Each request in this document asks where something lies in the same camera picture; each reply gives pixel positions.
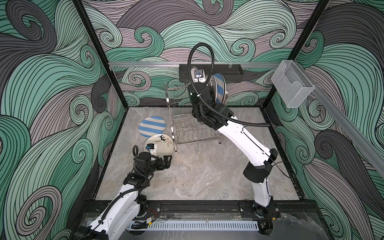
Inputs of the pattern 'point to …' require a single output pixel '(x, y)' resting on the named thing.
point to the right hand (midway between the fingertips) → (205, 87)
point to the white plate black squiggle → (164, 144)
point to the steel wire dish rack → (185, 127)
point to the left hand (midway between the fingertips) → (165, 155)
